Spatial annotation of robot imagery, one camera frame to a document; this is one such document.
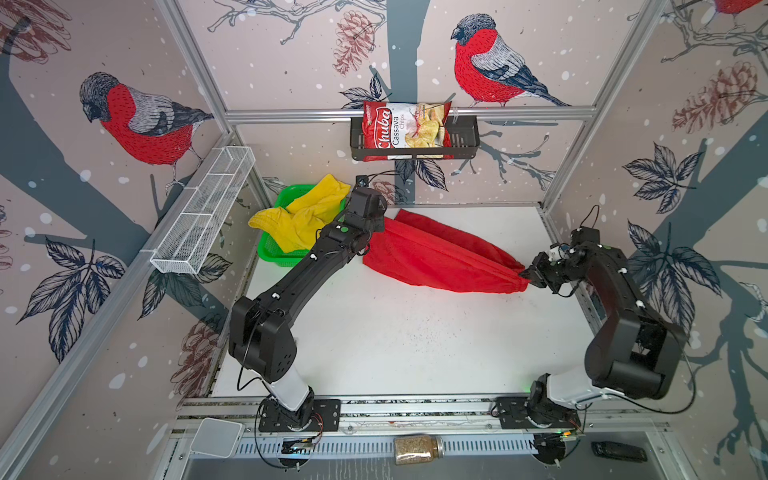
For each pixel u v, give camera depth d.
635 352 0.48
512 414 0.73
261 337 0.44
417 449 0.66
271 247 1.03
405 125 0.88
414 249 0.87
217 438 0.70
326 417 0.73
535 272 0.76
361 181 0.71
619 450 0.66
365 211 0.61
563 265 0.71
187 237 0.73
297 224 1.05
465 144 0.92
